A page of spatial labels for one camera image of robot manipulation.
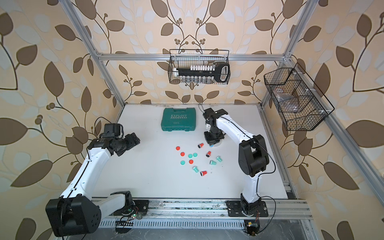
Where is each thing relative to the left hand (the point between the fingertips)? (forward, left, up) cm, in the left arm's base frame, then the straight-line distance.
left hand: (131, 141), depth 81 cm
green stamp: (-3, -50, -15) cm, 52 cm away
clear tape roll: (0, -49, -1) cm, 49 cm away
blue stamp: (+2, -45, -7) cm, 46 cm away
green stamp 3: (-10, -36, -14) cm, 40 cm away
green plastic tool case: (+25, -23, -11) cm, 36 cm away
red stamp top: (+5, -38, -14) cm, 41 cm away
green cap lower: (-5, -28, -16) cm, 32 cm away
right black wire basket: (+10, -88, +19) cm, 90 cm away
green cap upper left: (-1, -32, -16) cm, 36 cm away
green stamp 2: (-6, -46, -14) cm, 48 cm away
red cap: (0, -27, -16) cm, 32 cm away
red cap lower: (-5, -33, -16) cm, 37 cm away
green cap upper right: (0, -35, -16) cm, 39 cm away
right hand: (+3, -45, -6) cm, 46 cm away
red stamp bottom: (-12, -40, -14) cm, 44 cm away
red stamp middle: (-1, -44, -13) cm, 46 cm away
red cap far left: (+4, -24, -15) cm, 29 cm away
